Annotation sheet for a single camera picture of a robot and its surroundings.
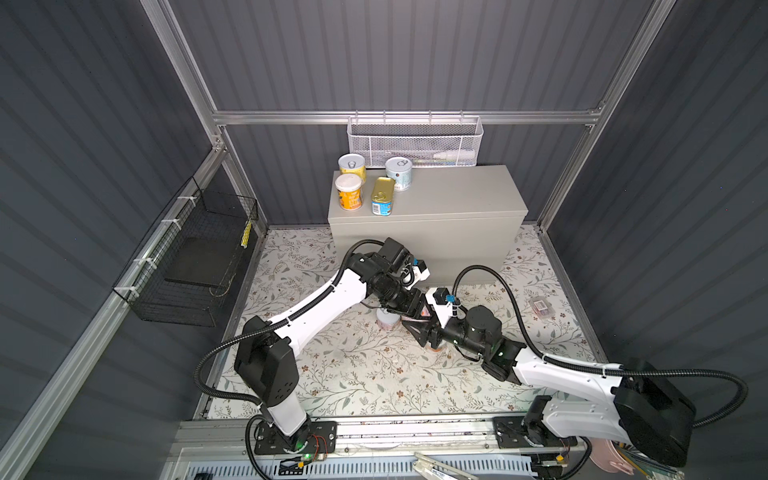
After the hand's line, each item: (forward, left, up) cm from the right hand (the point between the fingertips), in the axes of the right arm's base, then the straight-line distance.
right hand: (414, 315), depth 75 cm
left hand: (0, -3, 0) cm, 3 cm away
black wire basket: (+6, +56, +12) cm, 57 cm away
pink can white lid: (+4, +8, -12) cm, 15 cm away
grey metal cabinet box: (+23, -12, +12) cm, 28 cm away
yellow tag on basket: (+21, +47, +9) cm, 52 cm away
